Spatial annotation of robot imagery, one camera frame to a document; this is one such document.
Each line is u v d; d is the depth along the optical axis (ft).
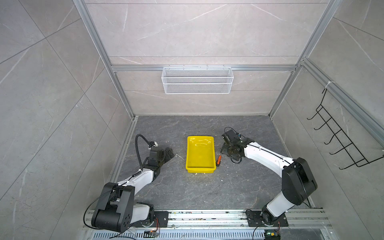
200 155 3.16
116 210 1.36
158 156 2.32
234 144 2.21
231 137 2.30
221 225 2.40
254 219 2.39
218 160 3.04
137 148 2.17
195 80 3.30
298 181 1.48
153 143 2.70
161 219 2.41
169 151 2.73
